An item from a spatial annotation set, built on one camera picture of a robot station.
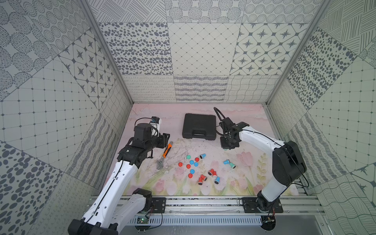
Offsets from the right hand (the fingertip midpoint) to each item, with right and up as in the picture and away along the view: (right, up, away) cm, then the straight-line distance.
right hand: (226, 148), depth 89 cm
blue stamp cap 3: (-21, -14, -3) cm, 25 cm away
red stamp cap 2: (-24, -11, -1) cm, 26 cm away
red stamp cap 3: (-22, -15, -5) cm, 27 cm away
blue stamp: (-7, -17, -7) cm, 20 cm away
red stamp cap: (-18, -8, +2) cm, 20 cm away
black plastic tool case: (-16, +12, +15) cm, 25 cm away
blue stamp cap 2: (-19, -10, 0) cm, 21 cm away
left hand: (-34, +10, -14) cm, 38 cm away
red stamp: (-9, -13, -5) cm, 17 cm away
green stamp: (+3, -10, -1) cm, 11 cm away
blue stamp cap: (-22, -9, +1) cm, 24 cm away
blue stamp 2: (0, -8, -1) cm, 8 cm away
